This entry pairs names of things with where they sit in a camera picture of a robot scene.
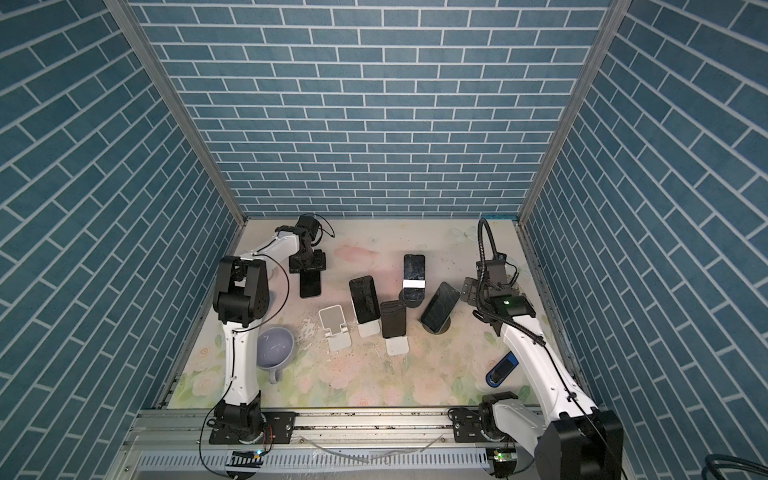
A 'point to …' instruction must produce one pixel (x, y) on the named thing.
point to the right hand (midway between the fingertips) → (484, 285)
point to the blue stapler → (501, 369)
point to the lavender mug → (275, 348)
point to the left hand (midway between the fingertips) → (314, 267)
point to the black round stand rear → (411, 297)
